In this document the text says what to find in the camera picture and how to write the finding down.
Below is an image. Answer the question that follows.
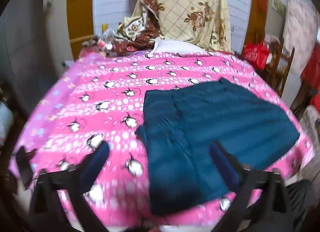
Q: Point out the dark blue puffer jacket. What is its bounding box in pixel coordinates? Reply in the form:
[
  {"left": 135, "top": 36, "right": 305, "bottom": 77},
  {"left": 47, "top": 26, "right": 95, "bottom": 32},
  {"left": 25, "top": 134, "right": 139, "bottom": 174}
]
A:
[{"left": 136, "top": 78, "right": 299, "bottom": 216}]

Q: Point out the brown floral patterned blanket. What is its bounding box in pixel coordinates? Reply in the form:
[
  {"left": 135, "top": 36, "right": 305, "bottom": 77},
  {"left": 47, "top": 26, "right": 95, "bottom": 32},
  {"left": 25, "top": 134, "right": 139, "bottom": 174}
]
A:
[{"left": 113, "top": 0, "right": 161, "bottom": 55}]

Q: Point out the white pillow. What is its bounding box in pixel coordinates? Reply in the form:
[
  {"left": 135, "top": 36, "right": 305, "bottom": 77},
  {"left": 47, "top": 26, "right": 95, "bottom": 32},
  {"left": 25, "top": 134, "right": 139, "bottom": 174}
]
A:
[{"left": 150, "top": 39, "right": 204, "bottom": 54}]

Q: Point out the grey refrigerator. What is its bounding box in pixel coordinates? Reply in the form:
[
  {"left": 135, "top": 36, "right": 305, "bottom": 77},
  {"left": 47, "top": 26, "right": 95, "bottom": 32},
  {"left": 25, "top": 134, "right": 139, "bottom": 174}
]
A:
[{"left": 1, "top": 0, "right": 73, "bottom": 115}]

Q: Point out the wooden shelf cabinet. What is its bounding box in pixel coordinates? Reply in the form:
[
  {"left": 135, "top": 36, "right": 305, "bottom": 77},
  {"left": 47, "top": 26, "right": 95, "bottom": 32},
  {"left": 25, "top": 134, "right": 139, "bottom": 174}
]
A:
[{"left": 265, "top": 38, "right": 295, "bottom": 97}]

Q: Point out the clear plastic clutter pile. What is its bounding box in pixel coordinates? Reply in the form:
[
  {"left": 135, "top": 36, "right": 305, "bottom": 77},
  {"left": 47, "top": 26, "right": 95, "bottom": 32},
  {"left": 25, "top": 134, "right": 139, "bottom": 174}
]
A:
[{"left": 97, "top": 28, "right": 116, "bottom": 52}]

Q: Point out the red gift bag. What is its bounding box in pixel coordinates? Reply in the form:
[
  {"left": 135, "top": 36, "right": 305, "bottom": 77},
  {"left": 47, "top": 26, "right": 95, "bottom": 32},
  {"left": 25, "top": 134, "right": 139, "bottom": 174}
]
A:
[{"left": 242, "top": 41, "right": 270, "bottom": 71}]

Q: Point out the pink penguin bed quilt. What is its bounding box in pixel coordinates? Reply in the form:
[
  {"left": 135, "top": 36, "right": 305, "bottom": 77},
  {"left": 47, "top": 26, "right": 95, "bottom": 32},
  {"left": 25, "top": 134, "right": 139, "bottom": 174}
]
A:
[{"left": 17, "top": 52, "right": 315, "bottom": 227}]

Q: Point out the cream floral quilt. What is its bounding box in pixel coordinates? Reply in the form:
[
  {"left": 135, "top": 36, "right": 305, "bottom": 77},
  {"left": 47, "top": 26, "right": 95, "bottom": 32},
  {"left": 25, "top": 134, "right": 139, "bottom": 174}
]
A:
[{"left": 157, "top": 0, "right": 232, "bottom": 52}]

